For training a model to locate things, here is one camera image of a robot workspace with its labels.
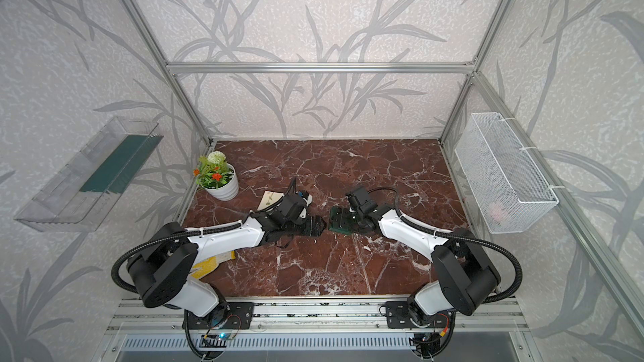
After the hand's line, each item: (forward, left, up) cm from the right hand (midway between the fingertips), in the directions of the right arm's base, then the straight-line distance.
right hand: (337, 221), depth 87 cm
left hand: (-1, +6, -1) cm, 6 cm away
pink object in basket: (-4, -48, +14) cm, 50 cm away
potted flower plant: (+13, +43, +9) cm, 46 cm away
